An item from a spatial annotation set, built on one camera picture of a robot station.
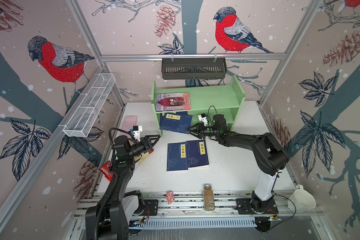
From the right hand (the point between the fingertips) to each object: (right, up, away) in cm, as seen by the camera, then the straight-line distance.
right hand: (188, 132), depth 85 cm
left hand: (-16, -2, -10) cm, 19 cm away
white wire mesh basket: (-53, +7, -14) cm, 55 cm away
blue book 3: (-7, +6, +6) cm, 11 cm away
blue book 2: (+6, -14, +7) cm, 17 cm away
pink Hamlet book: (-10, +18, -2) cm, 21 cm away
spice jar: (+10, -31, -13) cm, 35 cm away
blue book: (-7, -16, +5) cm, 18 cm away
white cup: (+52, -29, -18) cm, 62 cm away
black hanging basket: (+5, +43, +21) cm, 48 cm away
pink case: (-43, +6, +22) cm, 49 cm away
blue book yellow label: (-7, +10, +8) cm, 15 cm away
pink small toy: (-10, -32, -10) cm, 35 cm away
